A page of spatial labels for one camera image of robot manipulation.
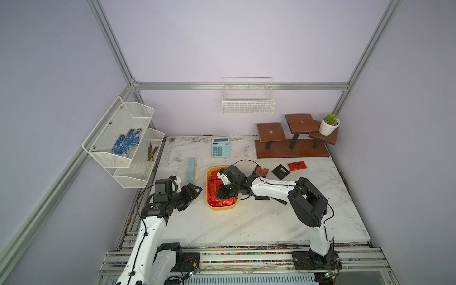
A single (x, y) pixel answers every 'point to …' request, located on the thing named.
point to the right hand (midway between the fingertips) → (217, 197)
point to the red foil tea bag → (297, 165)
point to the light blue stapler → (190, 170)
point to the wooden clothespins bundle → (151, 152)
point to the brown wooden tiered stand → (306, 141)
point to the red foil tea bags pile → (214, 181)
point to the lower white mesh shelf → (136, 176)
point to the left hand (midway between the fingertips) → (198, 195)
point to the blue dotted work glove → (123, 144)
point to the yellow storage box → (217, 208)
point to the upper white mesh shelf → (114, 139)
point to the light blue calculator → (220, 147)
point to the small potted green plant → (329, 123)
